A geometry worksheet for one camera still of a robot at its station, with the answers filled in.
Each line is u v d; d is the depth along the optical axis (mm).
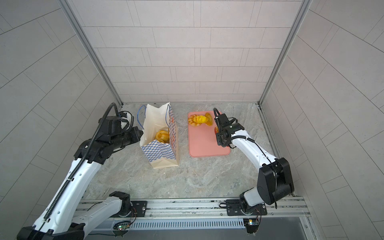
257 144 492
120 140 570
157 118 897
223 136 607
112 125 504
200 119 989
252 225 676
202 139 979
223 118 658
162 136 911
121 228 642
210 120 1002
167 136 922
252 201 582
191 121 1022
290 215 689
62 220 360
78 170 413
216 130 941
